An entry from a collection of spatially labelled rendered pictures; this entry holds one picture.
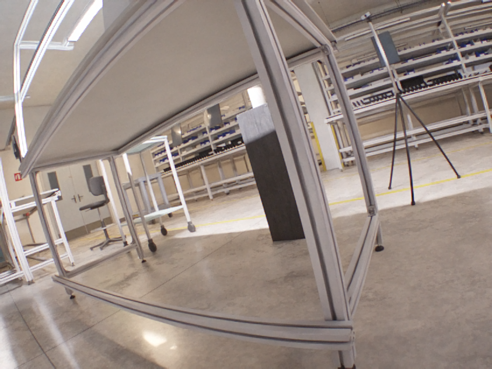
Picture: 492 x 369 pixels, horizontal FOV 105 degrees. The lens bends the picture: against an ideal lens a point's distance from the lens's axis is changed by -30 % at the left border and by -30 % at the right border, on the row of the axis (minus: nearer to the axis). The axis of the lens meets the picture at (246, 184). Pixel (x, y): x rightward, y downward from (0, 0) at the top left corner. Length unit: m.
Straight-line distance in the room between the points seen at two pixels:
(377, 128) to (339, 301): 7.06
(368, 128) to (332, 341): 7.11
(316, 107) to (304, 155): 4.85
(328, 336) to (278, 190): 1.21
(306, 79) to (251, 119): 3.82
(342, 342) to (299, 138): 0.39
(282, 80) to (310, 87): 4.89
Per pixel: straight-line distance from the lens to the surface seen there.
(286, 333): 0.57
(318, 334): 0.54
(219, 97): 1.53
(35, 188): 2.03
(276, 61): 0.48
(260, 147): 1.64
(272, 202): 1.67
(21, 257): 3.27
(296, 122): 0.45
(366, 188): 1.16
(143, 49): 0.92
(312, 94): 5.33
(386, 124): 7.47
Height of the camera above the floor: 0.52
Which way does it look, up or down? 4 degrees down
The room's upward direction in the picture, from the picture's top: 16 degrees counter-clockwise
